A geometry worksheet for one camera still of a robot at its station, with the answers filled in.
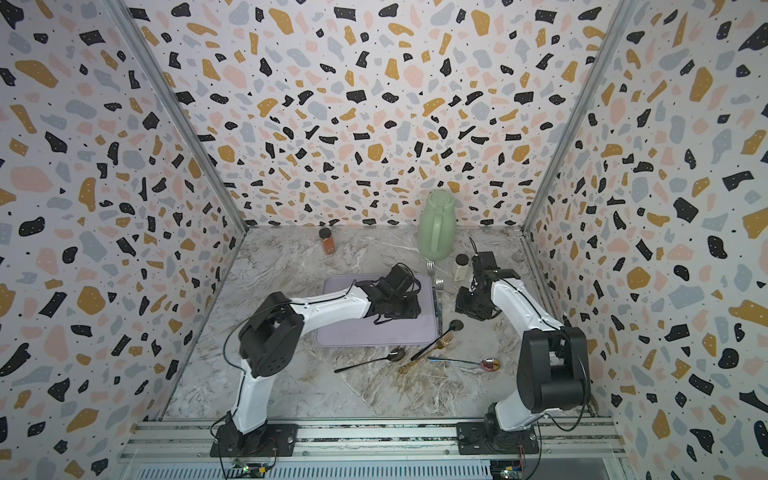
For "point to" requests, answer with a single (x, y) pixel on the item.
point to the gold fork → (441, 344)
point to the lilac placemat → (422, 330)
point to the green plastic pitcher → (437, 226)
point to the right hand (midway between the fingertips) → (461, 308)
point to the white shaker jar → (461, 261)
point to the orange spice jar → (328, 241)
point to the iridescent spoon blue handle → (489, 364)
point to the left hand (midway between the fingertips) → (423, 310)
